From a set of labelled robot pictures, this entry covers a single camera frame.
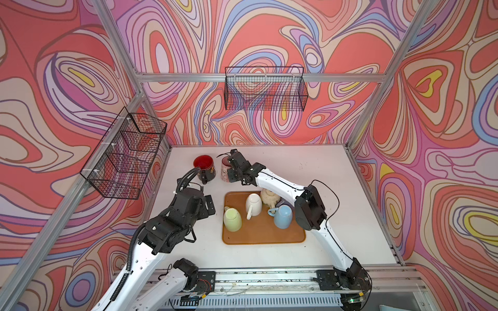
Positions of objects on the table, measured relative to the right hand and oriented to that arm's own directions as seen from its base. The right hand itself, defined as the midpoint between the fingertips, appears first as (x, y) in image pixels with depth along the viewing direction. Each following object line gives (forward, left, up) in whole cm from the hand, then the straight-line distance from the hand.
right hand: (233, 176), depth 96 cm
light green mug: (-24, 0, +2) cm, 24 cm away
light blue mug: (-23, -22, +2) cm, 31 cm away
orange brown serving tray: (-21, -6, -6) cm, 23 cm away
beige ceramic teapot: (-13, -17, 0) cm, 21 cm away
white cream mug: (-16, -9, 0) cm, 19 cm away
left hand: (-22, +9, +15) cm, 28 cm away
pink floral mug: (+3, +3, +6) cm, 8 cm away
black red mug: (+7, +15, +2) cm, 17 cm away
